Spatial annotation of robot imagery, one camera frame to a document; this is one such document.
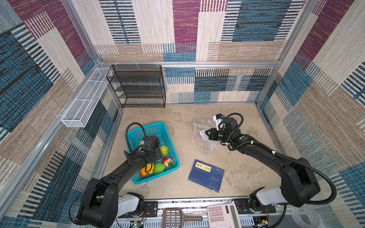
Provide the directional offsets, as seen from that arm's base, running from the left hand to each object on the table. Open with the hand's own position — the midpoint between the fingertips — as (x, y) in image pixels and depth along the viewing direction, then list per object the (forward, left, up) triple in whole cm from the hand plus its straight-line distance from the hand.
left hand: (156, 152), depth 88 cm
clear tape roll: (-34, -79, -1) cm, 86 cm away
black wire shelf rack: (+50, +17, +12) cm, 54 cm away
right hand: (+6, -30, +10) cm, 32 cm away
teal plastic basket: (+12, +14, +3) cm, 19 cm away
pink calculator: (-33, -36, -3) cm, 49 cm away
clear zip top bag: (+9, -28, -1) cm, 30 cm away
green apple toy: (-10, -3, +1) cm, 11 cm away
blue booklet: (-13, -31, -5) cm, 33 cm away
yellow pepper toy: (-12, +1, +8) cm, 15 cm away
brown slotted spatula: (-33, -11, -5) cm, 35 cm away
